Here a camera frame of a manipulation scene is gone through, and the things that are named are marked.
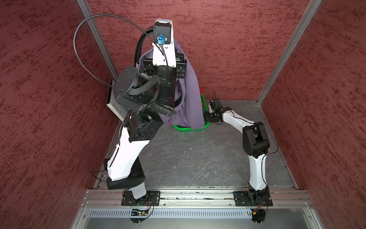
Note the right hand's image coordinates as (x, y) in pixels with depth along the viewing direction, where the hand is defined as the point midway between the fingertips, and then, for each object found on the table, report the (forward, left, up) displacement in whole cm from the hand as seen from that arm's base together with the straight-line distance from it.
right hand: (206, 119), depth 102 cm
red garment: (+26, +2, +6) cm, 27 cm away
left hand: (-22, +20, +64) cm, 71 cm away
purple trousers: (-17, +12, +28) cm, 35 cm away
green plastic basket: (-7, +1, +4) cm, 9 cm away
